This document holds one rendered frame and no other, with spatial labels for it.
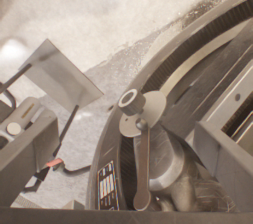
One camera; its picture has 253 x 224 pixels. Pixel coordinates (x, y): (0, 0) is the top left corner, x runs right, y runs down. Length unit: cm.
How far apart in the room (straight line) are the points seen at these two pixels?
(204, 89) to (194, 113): 4
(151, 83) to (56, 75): 72
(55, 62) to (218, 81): 89
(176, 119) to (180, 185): 9
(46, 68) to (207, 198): 99
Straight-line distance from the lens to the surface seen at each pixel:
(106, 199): 30
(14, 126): 80
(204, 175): 38
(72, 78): 106
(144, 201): 24
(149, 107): 35
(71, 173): 92
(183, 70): 52
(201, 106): 26
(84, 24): 92
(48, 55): 105
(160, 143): 29
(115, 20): 87
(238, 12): 55
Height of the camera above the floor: 83
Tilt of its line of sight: 51 degrees down
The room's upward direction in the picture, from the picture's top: 168 degrees counter-clockwise
